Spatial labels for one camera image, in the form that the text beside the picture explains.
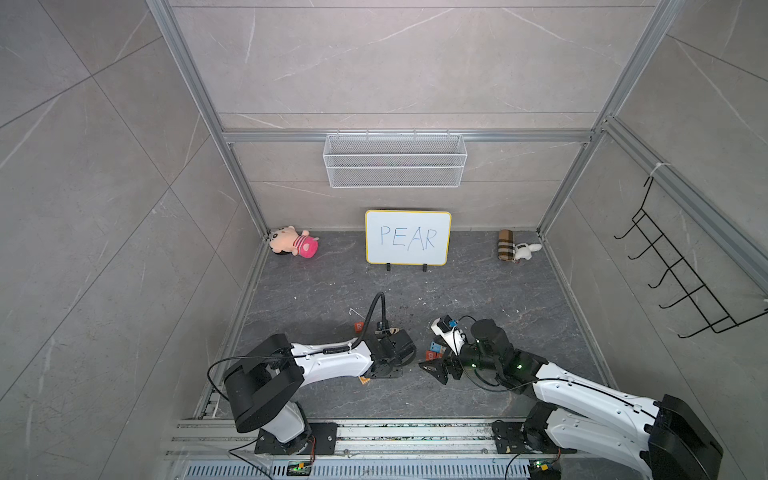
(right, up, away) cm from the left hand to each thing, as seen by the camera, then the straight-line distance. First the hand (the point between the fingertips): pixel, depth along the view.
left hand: (398, 365), depth 85 cm
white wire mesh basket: (-1, +65, +15) cm, 66 cm away
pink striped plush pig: (-40, +38, +22) cm, 60 cm away
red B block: (+10, +3, +1) cm, 11 cm away
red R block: (-12, +10, +7) cm, 17 cm away
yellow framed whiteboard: (+4, +38, +18) cm, 43 cm away
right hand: (+9, +6, -8) cm, 13 cm away
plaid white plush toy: (+42, +34, +25) cm, 60 cm away
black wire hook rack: (+64, +20, -27) cm, 72 cm away
